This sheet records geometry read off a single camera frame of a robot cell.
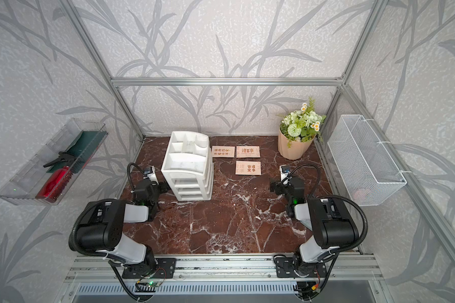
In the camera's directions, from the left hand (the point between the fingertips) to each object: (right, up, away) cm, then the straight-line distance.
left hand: (160, 175), depth 93 cm
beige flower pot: (+71, +13, +7) cm, 72 cm away
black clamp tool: (-22, +10, -28) cm, 37 cm away
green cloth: (-20, +14, -21) cm, 33 cm away
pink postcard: (+45, +3, +12) cm, 46 cm away
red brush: (-18, +2, -35) cm, 39 cm away
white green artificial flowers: (+68, +23, -11) cm, 73 cm away
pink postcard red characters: (+30, +12, +20) cm, 38 cm away
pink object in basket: (+86, -5, -22) cm, 89 cm away
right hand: (+60, 0, +1) cm, 61 cm away
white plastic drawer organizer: (+17, +6, -11) cm, 21 cm away
